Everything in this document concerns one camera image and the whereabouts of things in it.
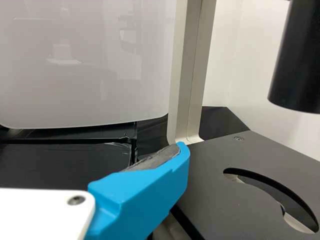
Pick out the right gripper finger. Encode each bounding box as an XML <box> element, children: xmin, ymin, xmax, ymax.
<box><xmin>84</xmin><ymin>141</ymin><xmax>191</xmax><ymax>240</ymax></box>

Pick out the black platform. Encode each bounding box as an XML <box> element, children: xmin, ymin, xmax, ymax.
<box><xmin>0</xmin><ymin>114</ymin><xmax>169</xmax><ymax>161</ymax></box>

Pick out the cream microscope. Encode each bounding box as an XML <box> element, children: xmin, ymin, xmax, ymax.
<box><xmin>165</xmin><ymin>0</ymin><xmax>320</xmax><ymax>240</ymax></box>

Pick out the white box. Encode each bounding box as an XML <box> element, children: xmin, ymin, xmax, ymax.
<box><xmin>0</xmin><ymin>0</ymin><xmax>178</xmax><ymax>130</ymax></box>

